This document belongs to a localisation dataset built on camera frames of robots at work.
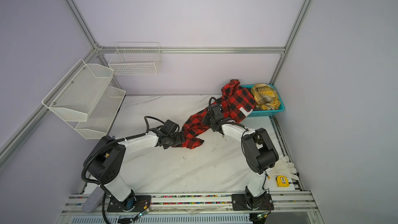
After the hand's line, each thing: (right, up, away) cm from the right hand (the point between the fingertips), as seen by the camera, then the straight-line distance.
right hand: (203, 117), depth 95 cm
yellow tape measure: (+41, -32, -17) cm, 55 cm away
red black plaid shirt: (+23, +9, +5) cm, 25 cm away
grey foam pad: (-52, -38, -23) cm, 69 cm away
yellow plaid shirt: (+43, +14, +9) cm, 46 cm away
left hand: (-15, -14, -3) cm, 21 cm away
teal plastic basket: (+38, +3, +6) cm, 38 cm away
